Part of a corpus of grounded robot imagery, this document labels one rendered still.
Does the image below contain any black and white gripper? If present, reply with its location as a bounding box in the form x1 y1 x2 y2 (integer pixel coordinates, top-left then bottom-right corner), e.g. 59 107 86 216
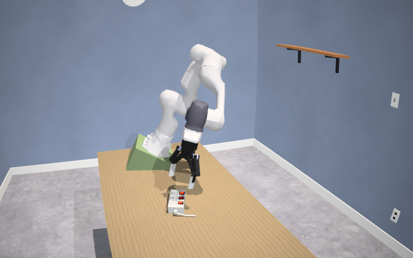
169 140 200 189

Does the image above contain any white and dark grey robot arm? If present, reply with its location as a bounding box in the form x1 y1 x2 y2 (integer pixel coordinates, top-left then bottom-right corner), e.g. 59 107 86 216
142 44 226 157

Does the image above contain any white power strip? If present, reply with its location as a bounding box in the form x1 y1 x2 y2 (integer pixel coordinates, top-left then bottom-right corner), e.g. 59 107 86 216
168 190 196 217

